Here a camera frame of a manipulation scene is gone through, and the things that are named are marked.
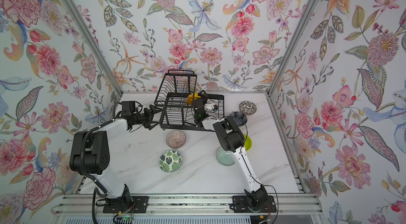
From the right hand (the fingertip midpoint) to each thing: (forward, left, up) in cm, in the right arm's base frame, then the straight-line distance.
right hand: (199, 92), depth 106 cm
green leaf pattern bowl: (-43, +13, -11) cm, 46 cm away
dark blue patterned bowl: (-16, -26, -7) cm, 31 cm away
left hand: (-21, +19, +2) cm, 29 cm away
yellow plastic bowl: (-1, +5, -3) cm, 6 cm away
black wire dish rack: (-10, +16, -10) cm, 21 cm away
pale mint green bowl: (-40, -17, -11) cm, 45 cm away
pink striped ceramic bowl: (-30, +12, -11) cm, 34 cm away
